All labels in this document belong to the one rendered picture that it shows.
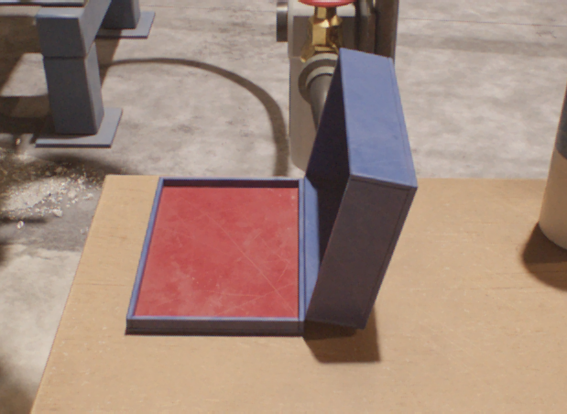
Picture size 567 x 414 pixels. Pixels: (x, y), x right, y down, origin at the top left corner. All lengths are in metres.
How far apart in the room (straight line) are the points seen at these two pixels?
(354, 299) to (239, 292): 0.08
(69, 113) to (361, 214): 1.22
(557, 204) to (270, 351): 0.22
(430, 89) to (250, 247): 1.28
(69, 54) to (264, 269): 1.07
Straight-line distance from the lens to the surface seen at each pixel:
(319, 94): 0.86
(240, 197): 0.66
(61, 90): 1.65
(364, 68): 0.60
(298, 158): 1.12
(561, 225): 0.63
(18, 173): 1.61
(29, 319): 1.31
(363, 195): 0.49
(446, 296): 0.59
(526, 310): 0.59
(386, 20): 0.90
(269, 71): 1.90
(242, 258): 0.60
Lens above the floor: 0.85
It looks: 35 degrees down
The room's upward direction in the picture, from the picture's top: straight up
